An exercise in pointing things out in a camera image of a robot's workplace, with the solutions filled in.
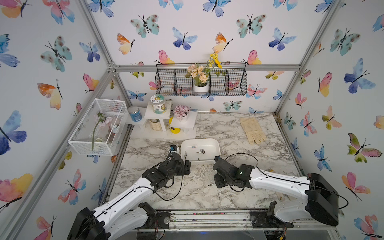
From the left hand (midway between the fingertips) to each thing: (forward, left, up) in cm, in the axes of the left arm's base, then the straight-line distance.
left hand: (185, 162), depth 82 cm
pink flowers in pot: (+25, +2, +14) cm, 29 cm away
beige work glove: (+30, -48, -12) cm, 58 cm away
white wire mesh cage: (+10, +42, +17) cm, 46 cm away
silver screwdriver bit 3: (+10, +1, -11) cm, 15 cm away
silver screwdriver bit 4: (+13, -7, -11) cm, 18 cm away
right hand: (-8, -17, -4) cm, 19 cm away
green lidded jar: (+26, +14, +18) cm, 35 cm away
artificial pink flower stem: (+14, +41, +20) cm, 47 cm away
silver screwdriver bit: (+13, -11, -11) cm, 20 cm away
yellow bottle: (+27, +9, -6) cm, 29 cm away
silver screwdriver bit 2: (+12, -11, -11) cm, 20 cm away
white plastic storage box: (+13, -9, -11) cm, 19 cm away
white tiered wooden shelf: (+30, +17, -4) cm, 34 cm away
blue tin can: (+27, +30, +11) cm, 42 cm away
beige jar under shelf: (+31, +22, -4) cm, 38 cm away
